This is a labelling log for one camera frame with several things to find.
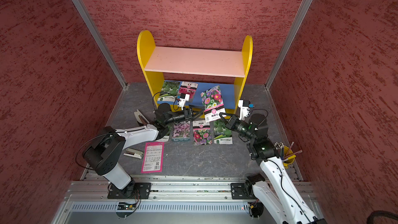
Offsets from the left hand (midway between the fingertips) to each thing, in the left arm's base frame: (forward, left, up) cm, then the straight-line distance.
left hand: (203, 114), depth 75 cm
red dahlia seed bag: (+27, +10, -10) cm, 30 cm away
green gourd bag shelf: (+23, +22, -9) cm, 33 cm away
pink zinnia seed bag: (+2, +1, -24) cm, 24 cm away
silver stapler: (-14, +37, -17) cm, 43 cm away
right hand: (-4, -7, +3) cm, 8 cm away
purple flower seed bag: (+2, +14, -23) cm, 27 cm away
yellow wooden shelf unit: (+47, +6, -22) cm, 52 cm away
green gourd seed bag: (0, -12, -24) cm, 27 cm away
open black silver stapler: (+9, +40, -21) cm, 46 cm away
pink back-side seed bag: (-14, +28, -24) cm, 40 cm away
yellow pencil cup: (-17, -42, -11) cm, 47 cm away
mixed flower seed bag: (+3, -5, +5) cm, 7 cm away
